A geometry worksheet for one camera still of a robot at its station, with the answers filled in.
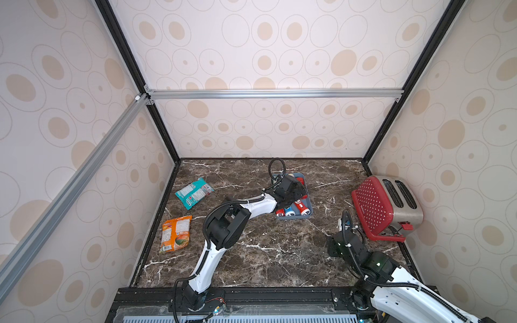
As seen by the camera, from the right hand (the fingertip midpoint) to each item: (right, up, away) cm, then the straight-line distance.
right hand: (337, 239), depth 81 cm
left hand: (-8, +18, +14) cm, 24 cm away
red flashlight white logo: (-22, +8, +14) cm, 27 cm away
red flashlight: (-11, +10, +13) cm, 20 cm away
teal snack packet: (-65, +18, +22) cm, 71 cm away
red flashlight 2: (-10, +24, +25) cm, 36 cm away
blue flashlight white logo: (-18, +9, +13) cm, 24 cm away
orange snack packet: (-68, 0, +6) cm, 68 cm away
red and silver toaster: (+20, +13, -1) cm, 24 cm away
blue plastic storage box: (-14, +11, +17) cm, 25 cm away
